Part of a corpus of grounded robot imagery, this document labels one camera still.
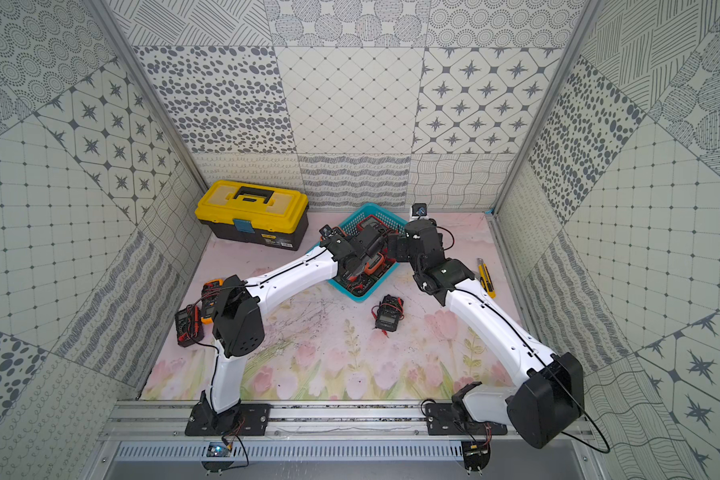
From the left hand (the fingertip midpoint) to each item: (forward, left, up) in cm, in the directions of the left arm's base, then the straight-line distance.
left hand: (357, 251), depth 88 cm
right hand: (-2, -15, +9) cm, 17 cm away
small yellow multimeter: (-9, +47, -12) cm, 49 cm away
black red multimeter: (-19, +49, -12) cm, 54 cm away
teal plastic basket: (-4, 0, -13) cm, 13 cm away
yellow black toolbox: (+13, +34, +3) cm, 37 cm away
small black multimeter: (-14, -10, -13) cm, 21 cm away
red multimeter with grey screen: (+21, -4, -8) cm, 23 cm away
